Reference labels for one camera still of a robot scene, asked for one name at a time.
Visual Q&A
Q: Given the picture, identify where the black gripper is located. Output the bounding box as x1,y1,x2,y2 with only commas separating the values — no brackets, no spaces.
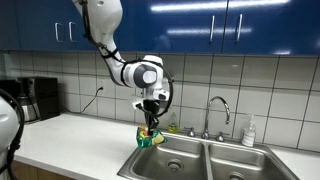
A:
143,99,162,136

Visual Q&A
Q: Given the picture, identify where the green snack packet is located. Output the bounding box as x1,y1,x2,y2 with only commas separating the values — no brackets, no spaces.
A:
135,125,168,150

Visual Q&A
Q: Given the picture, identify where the stainless steel double sink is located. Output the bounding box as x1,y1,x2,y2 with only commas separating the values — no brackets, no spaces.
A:
117,127,301,180

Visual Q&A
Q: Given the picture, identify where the yellow dish soap bottle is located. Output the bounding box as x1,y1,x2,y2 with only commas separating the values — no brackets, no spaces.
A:
167,112,180,135

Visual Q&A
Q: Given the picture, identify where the chrome faucet knob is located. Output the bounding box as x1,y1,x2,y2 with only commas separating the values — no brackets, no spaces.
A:
183,126,197,139
214,131,231,144

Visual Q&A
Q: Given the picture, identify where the chrome gooseneck faucet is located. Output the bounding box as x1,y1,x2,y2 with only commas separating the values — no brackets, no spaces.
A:
201,95,232,141

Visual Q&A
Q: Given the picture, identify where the clear soap bottle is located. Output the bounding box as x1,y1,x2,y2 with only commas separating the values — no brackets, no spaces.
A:
241,114,258,149

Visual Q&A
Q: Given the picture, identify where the blue glossy cabinet door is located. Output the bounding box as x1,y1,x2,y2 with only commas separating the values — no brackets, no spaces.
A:
132,0,230,55
221,0,320,57
0,0,68,52
64,0,135,54

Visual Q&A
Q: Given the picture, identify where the black coffee maker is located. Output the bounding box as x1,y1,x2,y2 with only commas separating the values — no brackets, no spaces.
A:
16,76,62,123

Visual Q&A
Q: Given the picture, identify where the silver coffee carafe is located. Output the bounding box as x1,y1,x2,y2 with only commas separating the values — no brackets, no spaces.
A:
16,94,39,124

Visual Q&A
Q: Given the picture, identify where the wooden base cabinet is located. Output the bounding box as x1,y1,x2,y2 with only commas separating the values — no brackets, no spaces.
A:
11,159,76,180

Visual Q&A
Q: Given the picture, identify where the black boxy appliance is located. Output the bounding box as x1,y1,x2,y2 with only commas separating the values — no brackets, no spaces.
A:
0,79,21,102

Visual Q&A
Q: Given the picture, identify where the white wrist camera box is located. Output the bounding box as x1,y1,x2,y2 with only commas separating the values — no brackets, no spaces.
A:
131,91,171,111

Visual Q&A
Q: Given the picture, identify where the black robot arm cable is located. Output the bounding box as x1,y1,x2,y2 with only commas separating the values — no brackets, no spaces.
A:
79,0,175,130

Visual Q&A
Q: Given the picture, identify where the black power cord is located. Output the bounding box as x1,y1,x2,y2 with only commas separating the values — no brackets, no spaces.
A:
80,87,104,114

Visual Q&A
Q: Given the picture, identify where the white wall power outlet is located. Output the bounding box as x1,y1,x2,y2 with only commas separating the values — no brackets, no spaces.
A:
96,78,106,92

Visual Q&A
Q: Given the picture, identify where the silver cabinet door handle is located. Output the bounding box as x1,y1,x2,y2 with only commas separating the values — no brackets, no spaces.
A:
234,13,245,45
68,21,78,44
54,21,64,44
208,14,217,45

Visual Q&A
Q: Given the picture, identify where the thick black base cable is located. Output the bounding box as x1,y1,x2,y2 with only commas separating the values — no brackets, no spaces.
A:
0,87,27,180

